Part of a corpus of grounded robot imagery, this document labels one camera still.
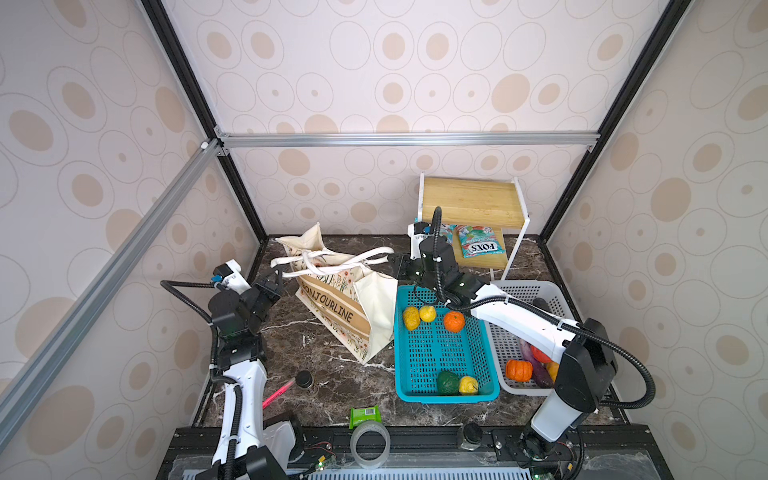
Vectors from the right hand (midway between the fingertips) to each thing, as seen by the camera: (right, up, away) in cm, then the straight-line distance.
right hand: (391, 256), depth 79 cm
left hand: (-26, -3, -7) cm, 27 cm away
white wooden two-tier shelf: (+30, +16, +6) cm, 34 cm away
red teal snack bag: (+19, +9, +18) cm, 27 cm away
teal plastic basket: (+15, -30, +10) cm, 35 cm away
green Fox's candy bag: (+28, +5, +15) cm, 32 cm away
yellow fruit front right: (+20, -34, -1) cm, 40 cm away
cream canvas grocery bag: (-9, -13, -4) cm, 16 cm away
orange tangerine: (+19, -19, +11) cm, 29 cm away
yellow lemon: (+6, -19, +13) cm, 24 cm away
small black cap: (-22, -31, -5) cm, 38 cm away
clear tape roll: (-5, -42, -6) cm, 43 cm away
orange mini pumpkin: (+34, -31, 0) cm, 46 cm away
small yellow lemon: (+11, -18, +14) cm, 25 cm away
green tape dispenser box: (-8, -42, -2) cm, 42 cm away
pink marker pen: (-32, -38, +2) cm, 50 cm away
